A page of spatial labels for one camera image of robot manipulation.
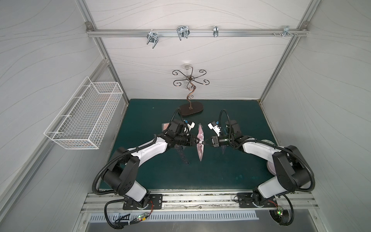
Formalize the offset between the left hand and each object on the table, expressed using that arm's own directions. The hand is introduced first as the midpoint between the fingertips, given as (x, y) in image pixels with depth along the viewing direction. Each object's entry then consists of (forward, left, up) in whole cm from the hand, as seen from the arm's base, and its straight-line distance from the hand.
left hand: (200, 142), depth 82 cm
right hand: (0, -2, -1) cm, 2 cm away
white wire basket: (0, +58, +18) cm, 61 cm away
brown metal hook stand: (+37, +6, -12) cm, 39 cm away
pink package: (+2, 0, +2) cm, 3 cm away
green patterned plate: (+6, -44, -9) cm, 46 cm away
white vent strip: (-34, -6, -14) cm, 37 cm away
